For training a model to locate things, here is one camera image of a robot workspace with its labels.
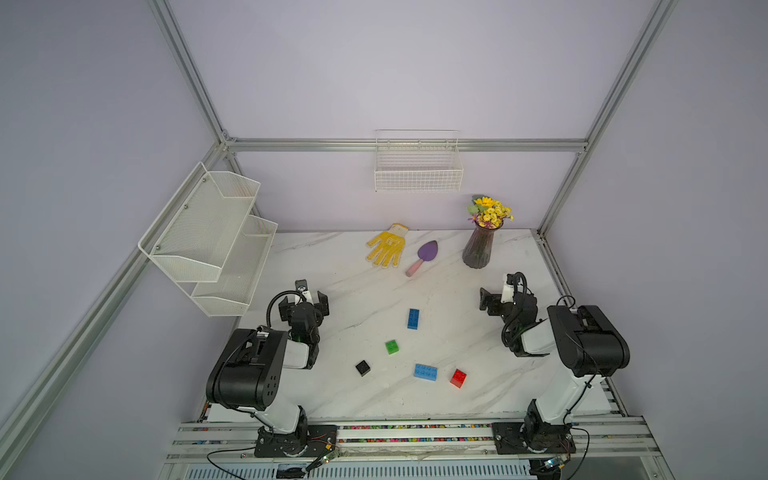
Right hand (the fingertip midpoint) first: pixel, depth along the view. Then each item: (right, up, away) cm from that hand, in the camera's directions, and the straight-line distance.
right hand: (496, 292), depth 99 cm
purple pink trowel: (-22, +14, +15) cm, 30 cm away
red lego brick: (-17, -22, -18) cm, 33 cm away
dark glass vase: (-5, +15, +3) cm, 16 cm away
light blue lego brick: (-26, -21, -15) cm, 37 cm away
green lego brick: (-35, -15, -11) cm, 40 cm away
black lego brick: (-44, -20, -16) cm, 50 cm away
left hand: (-64, -1, -5) cm, 64 cm away
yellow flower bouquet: (-5, +26, -8) cm, 27 cm away
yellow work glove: (-37, +16, +16) cm, 44 cm away
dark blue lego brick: (-29, -8, -5) cm, 30 cm away
